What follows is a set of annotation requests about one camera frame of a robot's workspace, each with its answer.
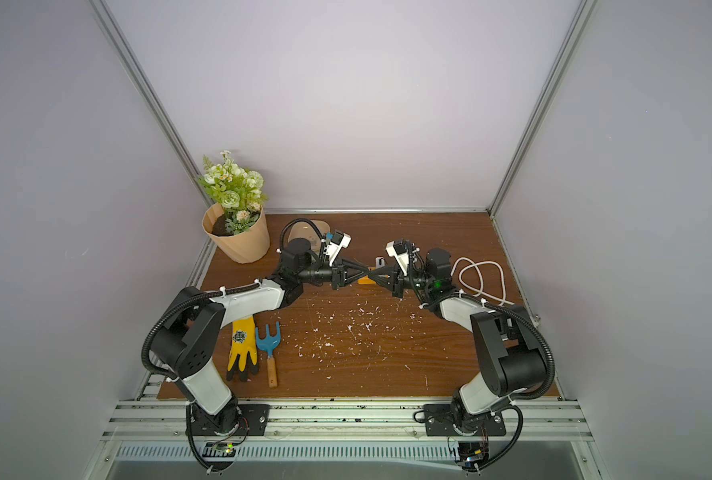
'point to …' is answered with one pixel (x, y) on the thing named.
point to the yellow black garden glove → (243, 353)
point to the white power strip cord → (477, 270)
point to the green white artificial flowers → (238, 190)
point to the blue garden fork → (270, 343)
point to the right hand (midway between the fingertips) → (372, 275)
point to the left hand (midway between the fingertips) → (368, 275)
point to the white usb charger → (379, 262)
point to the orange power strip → (366, 281)
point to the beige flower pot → (244, 247)
